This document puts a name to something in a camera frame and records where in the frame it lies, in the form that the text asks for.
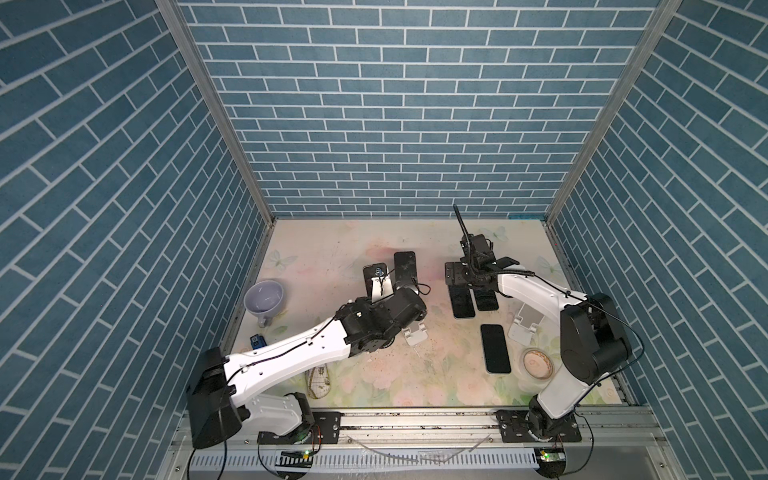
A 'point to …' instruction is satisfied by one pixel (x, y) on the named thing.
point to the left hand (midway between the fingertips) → (397, 301)
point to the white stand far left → (381, 288)
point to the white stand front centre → (415, 333)
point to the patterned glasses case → (317, 381)
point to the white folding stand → (525, 325)
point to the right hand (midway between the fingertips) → (457, 268)
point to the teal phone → (461, 301)
